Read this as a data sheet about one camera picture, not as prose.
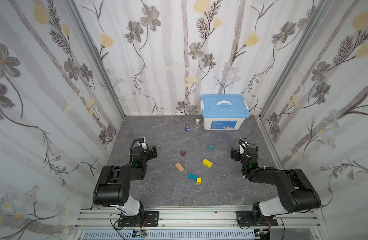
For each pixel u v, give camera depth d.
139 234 0.70
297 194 0.45
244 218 0.74
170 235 0.70
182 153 0.99
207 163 0.92
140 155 0.72
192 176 0.88
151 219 0.74
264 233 0.72
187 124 1.07
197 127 1.11
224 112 1.01
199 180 0.86
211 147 1.01
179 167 0.91
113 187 0.46
